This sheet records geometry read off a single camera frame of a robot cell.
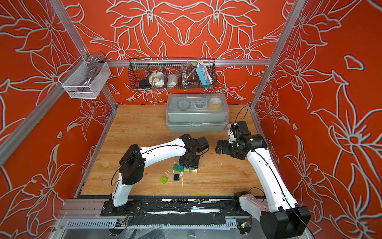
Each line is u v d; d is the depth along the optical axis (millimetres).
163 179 812
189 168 834
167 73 1001
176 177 814
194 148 612
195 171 819
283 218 360
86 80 820
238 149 534
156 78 921
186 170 852
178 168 853
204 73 875
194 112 878
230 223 697
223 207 727
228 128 1009
